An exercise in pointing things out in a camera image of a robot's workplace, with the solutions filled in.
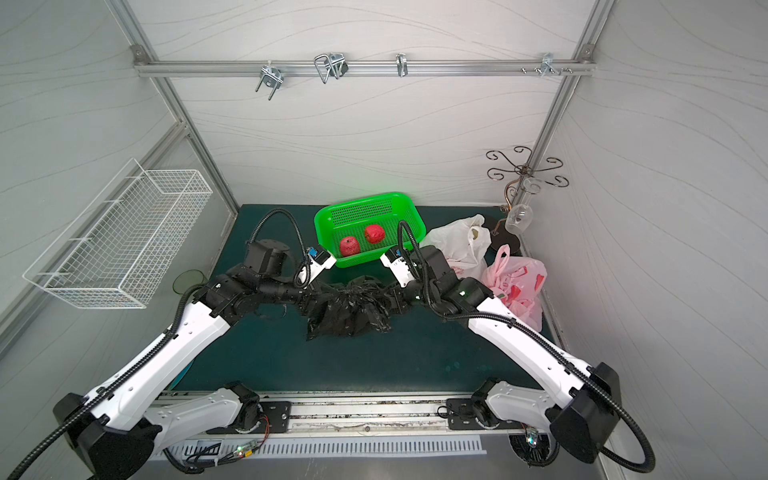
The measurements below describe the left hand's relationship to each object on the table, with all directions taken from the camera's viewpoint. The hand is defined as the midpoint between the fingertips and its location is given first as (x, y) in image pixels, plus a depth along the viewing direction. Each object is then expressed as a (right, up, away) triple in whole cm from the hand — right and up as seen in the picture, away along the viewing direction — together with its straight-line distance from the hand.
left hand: (335, 294), depth 69 cm
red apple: (+7, +15, +35) cm, 39 cm away
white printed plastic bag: (+38, +10, +31) cm, 50 cm away
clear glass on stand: (+53, +19, +21) cm, 60 cm away
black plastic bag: (+5, -4, +4) cm, 8 cm away
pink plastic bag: (+50, 0, +15) cm, 52 cm away
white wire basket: (-51, +10, -1) cm, 51 cm away
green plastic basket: (+15, +22, +48) cm, 55 cm away
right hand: (+11, 0, +4) cm, 12 cm away
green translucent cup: (-47, +1, +17) cm, 50 cm away
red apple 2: (-1, +10, +32) cm, 34 cm away
